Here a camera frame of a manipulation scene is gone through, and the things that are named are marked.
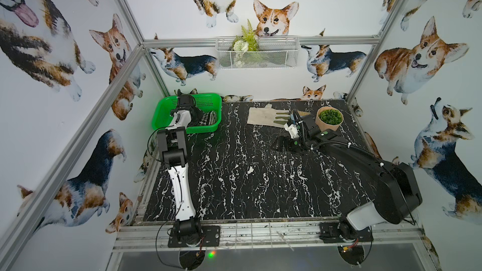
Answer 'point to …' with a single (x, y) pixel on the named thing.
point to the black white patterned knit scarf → (209, 118)
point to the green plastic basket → (206, 102)
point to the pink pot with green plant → (329, 118)
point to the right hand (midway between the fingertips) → (276, 148)
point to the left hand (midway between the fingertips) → (203, 112)
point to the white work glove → (267, 116)
